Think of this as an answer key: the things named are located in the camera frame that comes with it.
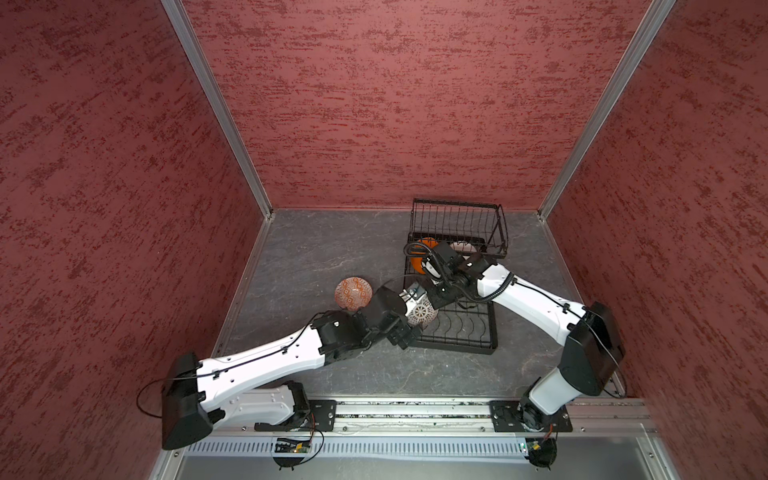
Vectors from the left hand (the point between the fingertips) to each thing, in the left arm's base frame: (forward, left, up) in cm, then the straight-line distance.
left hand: (403, 313), depth 74 cm
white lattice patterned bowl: (+5, -5, -10) cm, 13 cm away
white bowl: (+35, -23, -17) cm, 45 cm away
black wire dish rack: (+4, -21, -18) cm, 27 cm away
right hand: (+6, -9, -7) cm, 13 cm away
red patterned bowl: (+14, +16, -16) cm, 27 cm away
